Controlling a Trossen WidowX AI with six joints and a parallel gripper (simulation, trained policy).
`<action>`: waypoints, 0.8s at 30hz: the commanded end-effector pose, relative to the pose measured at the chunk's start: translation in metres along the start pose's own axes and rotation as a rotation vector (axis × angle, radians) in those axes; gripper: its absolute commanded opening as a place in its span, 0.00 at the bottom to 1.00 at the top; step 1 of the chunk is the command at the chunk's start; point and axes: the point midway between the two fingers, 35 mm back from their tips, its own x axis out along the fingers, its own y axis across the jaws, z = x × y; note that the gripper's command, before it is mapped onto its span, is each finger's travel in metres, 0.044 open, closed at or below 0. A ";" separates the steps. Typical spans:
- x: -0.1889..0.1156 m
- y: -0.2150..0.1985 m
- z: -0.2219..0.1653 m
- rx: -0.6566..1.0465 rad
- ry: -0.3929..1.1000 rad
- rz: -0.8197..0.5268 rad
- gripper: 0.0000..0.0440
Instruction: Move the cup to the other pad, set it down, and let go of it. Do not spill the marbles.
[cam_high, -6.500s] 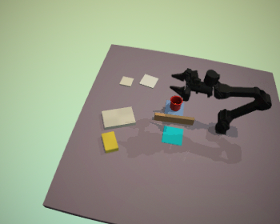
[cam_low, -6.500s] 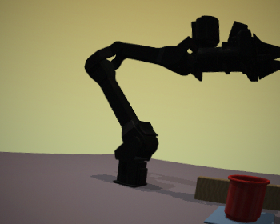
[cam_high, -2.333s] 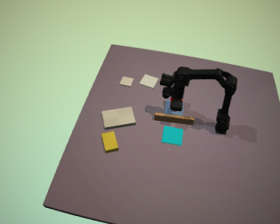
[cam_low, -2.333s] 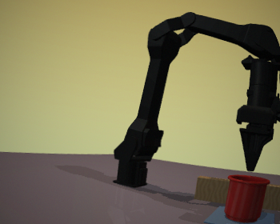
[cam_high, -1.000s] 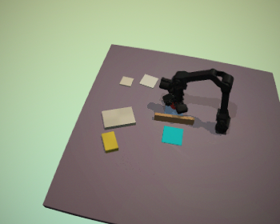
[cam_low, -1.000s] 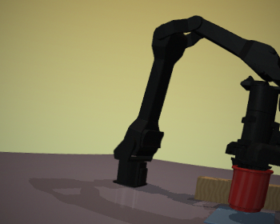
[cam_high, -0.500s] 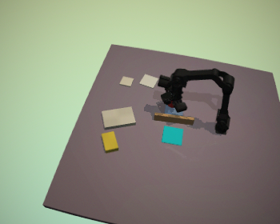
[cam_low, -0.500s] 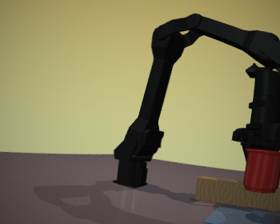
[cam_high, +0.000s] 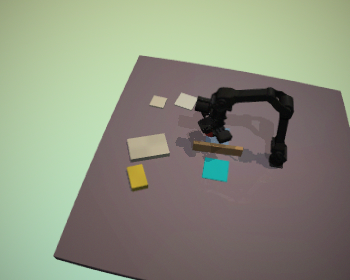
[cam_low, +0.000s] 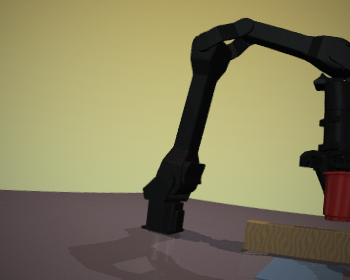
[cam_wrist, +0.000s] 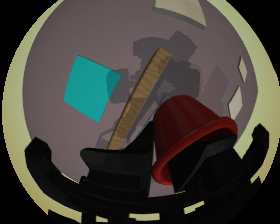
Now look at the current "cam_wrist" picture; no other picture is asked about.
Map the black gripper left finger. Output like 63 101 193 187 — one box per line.
80 121 154 197

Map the brown wooden plank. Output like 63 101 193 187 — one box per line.
106 47 172 151

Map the beige flat rectangular slab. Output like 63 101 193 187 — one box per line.
152 0 206 29

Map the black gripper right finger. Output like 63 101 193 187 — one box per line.
167 133 237 193

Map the beige flat square pad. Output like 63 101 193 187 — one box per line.
237 57 247 83

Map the cream flat square tile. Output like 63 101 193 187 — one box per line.
227 86 242 119

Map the dark red cup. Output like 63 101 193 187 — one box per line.
151 94 237 186

